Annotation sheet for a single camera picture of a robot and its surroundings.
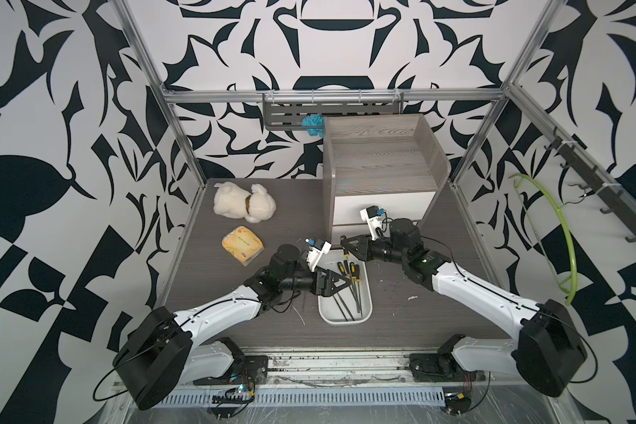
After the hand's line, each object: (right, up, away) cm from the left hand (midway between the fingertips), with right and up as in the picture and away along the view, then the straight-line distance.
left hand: (344, 275), depth 74 cm
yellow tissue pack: (-34, +5, +22) cm, 41 cm away
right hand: (0, +9, +3) cm, 10 cm away
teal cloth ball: (-8, +47, +17) cm, 50 cm away
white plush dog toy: (-38, +21, +25) cm, 50 cm away
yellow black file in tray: (+1, -13, +11) cm, 17 cm away
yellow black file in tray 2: (+5, -6, +17) cm, 19 cm away
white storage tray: (+4, -12, +11) cm, 17 cm away
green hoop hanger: (+55, +8, 0) cm, 56 cm away
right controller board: (+30, -33, -3) cm, 45 cm away
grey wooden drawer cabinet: (+16, +33, +7) cm, 37 cm away
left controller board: (-28, -31, -3) cm, 42 cm away
